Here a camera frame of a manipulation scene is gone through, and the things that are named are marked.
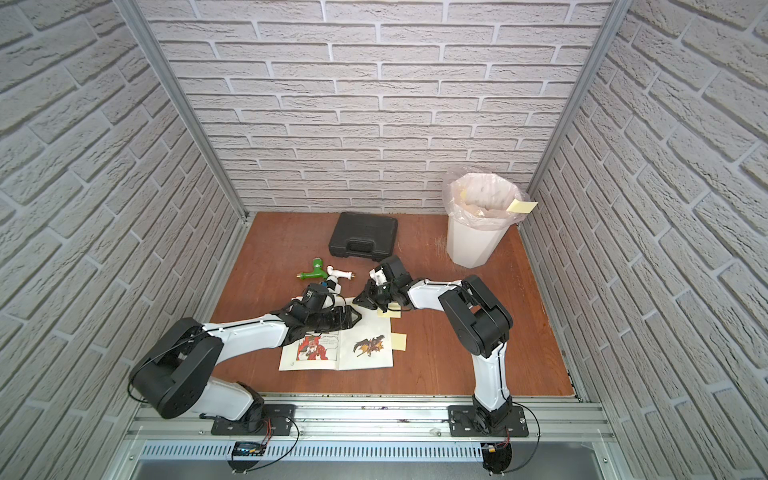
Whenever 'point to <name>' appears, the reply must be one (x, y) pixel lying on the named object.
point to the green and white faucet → (319, 272)
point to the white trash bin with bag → (480, 208)
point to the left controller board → (247, 449)
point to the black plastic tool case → (364, 235)
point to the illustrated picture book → (365, 344)
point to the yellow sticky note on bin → (522, 206)
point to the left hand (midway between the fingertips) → (348, 310)
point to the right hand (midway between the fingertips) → (356, 300)
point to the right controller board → (496, 457)
